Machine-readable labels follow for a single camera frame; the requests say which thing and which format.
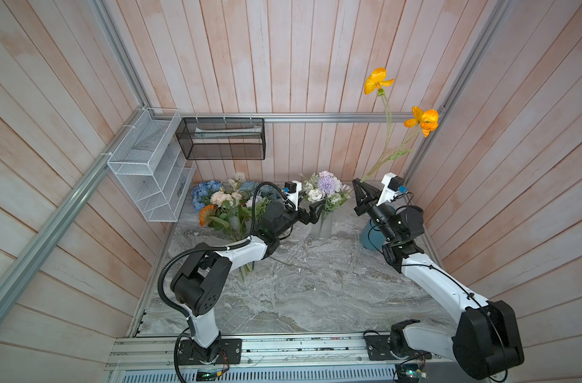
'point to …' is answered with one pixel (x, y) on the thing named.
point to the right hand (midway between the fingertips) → (354, 181)
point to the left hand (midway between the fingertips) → (317, 200)
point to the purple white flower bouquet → (323, 187)
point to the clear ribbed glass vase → (322, 229)
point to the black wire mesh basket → (222, 138)
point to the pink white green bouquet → (239, 226)
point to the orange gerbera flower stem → (204, 213)
